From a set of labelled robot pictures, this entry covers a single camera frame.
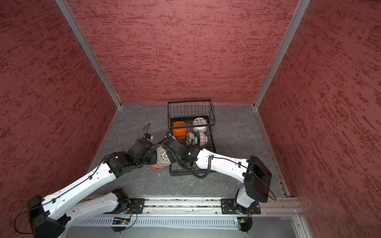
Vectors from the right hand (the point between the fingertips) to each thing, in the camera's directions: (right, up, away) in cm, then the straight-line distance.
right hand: (174, 152), depth 79 cm
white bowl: (+15, +17, +30) cm, 38 cm away
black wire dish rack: (+9, +21, +31) cm, 39 cm away
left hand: (-9, -2, -2) cm, 10 cm away
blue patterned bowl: (+15, +6, +9) cm, 19 cm away
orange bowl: (+2, +9, +15) cm, 17 cm away
